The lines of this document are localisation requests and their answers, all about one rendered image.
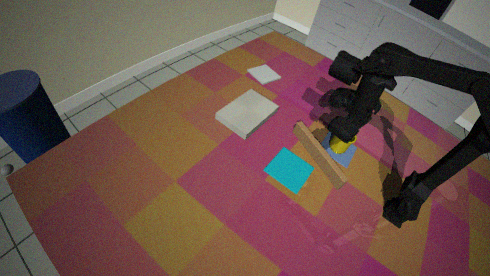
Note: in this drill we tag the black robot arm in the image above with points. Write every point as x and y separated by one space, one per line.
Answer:
378 71

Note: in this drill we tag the white flat square pad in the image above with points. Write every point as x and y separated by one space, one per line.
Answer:
264 74

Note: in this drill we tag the brown flat bar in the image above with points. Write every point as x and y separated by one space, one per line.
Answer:
322 158

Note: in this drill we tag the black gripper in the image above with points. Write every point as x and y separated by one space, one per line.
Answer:
360 114

